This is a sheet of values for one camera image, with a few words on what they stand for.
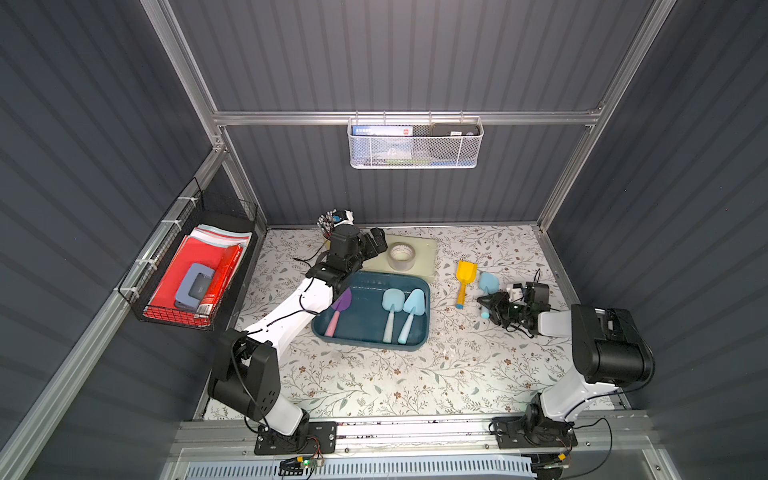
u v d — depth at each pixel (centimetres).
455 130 86
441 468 77
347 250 63
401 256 107
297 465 70
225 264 71
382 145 91
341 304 99
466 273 105
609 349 48
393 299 98
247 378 43
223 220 84
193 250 75
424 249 110
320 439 74
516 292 91
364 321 110
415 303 97
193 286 67
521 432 73
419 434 75
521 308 79
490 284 102
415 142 87
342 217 74
